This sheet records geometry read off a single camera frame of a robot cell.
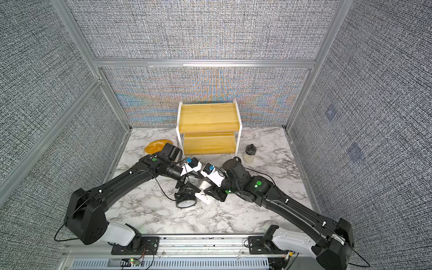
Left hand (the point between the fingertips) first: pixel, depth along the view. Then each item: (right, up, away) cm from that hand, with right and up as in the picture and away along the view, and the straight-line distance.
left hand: (202, 182), depth 73 cm
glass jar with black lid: (+25, +11, +22) cm, 35 cm away
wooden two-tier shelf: (+3, +23, 0) cm, 23 cm away
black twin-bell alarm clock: (-8, -10, +6) cm, 14 cm away
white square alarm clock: (0, -6, 0) cm, 6 cm away
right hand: (+2, 0, -3) cm, 4 cm away
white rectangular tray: (-21, +17, +39) cm, 48 cm away
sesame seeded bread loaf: (-31, +15, +30) cm, 46 cm away
